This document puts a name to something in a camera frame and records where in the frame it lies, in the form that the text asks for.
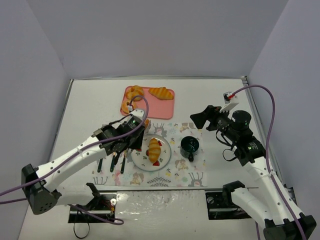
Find gold fork green handle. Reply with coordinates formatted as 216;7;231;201
97;158;104;173

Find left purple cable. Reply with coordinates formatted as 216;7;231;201
0;95;150;226

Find small orange bun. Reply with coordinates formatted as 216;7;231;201
144;119;150;128

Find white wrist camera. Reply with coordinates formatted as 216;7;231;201
220;91;239;113
126;108;146;124

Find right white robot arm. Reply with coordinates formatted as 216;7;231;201
190;105;317;240

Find silver metal tongs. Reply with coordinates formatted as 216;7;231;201
144;125;151;134

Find gold spoon green handle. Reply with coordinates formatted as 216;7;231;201
109;152;117;173

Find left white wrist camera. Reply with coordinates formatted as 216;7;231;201
126;108;146;124

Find small striped bread loaf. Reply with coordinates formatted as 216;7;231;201
148;138;161;164

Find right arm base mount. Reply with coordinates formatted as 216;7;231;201
205;191;251;220

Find metal table edge rail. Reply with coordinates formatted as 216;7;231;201
245;88;297;204

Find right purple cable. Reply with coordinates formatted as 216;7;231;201
228;84;307;240

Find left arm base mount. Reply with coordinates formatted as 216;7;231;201
68;192;117;224

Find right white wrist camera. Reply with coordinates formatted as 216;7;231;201
220;91;239;113

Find pink serving tray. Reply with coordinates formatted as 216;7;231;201
122;85;175;120

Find gold knife green handle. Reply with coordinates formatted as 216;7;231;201
120;149;128;174

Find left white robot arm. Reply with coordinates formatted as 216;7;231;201
21;109;147;215

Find long croissant bread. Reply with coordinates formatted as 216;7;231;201
148;87;174;100

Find round knotted bread roll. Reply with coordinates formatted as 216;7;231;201
125;85;145;101

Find white watermelon pattern plate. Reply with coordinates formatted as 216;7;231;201
128;134;171;172

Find dark green mug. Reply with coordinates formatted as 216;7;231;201
180;136;200;163

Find purple cable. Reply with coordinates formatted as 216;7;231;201
0;95;150;226
228;84;307;240

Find ring donut bread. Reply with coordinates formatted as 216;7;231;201
121;100;130;114

